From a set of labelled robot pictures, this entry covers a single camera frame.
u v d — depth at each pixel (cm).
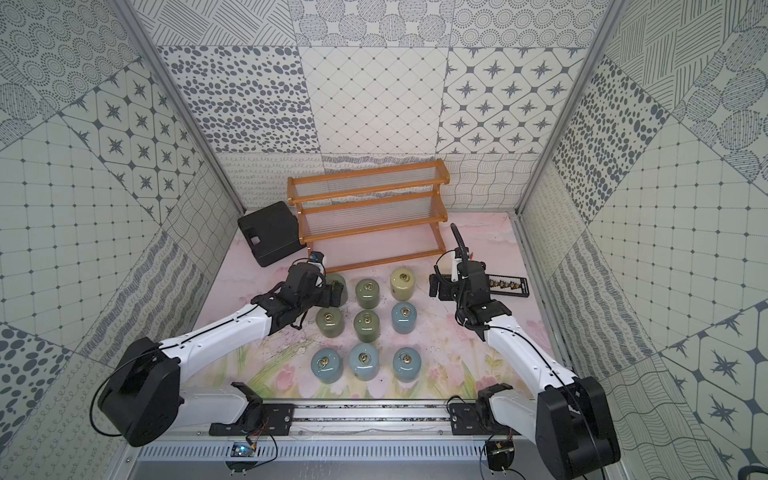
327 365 75
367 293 89
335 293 80
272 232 112
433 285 77
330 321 84
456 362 84
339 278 92
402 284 91
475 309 62
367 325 82
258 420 71
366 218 106
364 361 75
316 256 77
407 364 76
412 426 74
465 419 73
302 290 67
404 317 84
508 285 98
